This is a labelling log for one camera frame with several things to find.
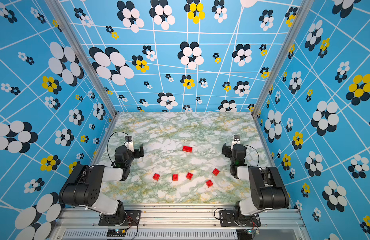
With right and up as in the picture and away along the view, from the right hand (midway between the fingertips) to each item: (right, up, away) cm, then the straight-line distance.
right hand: (236, 144), depth 93 cm
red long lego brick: (-31, -4, +5) cm, 32 cm away
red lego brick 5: (-18, -21, -9) cm, 30 cm away
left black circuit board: (-65, -41, -21) cm, 80 cm away
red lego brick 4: (-14, -16, -6) cm, 22 cm away
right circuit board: (-2, -39, -24) cm, 46 cm away
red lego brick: (-49, -18, -7) cm, 53 cm away
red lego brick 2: (-38, -19, -7) cm, 43 cm away
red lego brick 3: (-29, -18, -7) cm, 35 cm away
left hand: (-63, +1, 0) cm, 63 cm away
